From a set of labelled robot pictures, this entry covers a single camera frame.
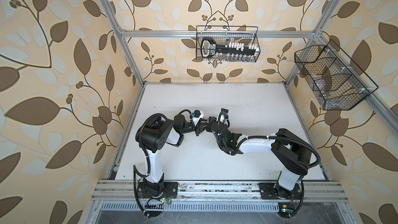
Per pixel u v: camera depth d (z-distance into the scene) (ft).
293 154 1.54
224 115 2.43
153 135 1.72
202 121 2.84
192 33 2.97
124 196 2.41
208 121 2.84
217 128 2.19
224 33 2.96
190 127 2.70
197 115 2.59
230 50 2.71
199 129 2.69
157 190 2.16
